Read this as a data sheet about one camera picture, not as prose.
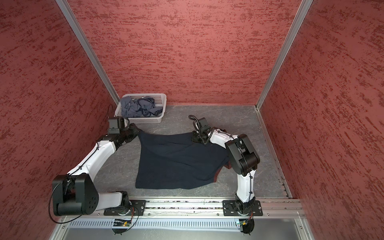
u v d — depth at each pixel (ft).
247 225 2.33
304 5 2.31
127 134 2.38
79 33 2.61
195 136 2.86
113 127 2.13
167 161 2.95
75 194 1.35
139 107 3.59
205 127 2.56
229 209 2.42
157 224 2.54
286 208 2.49
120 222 2.38
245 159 1.69
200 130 2.54
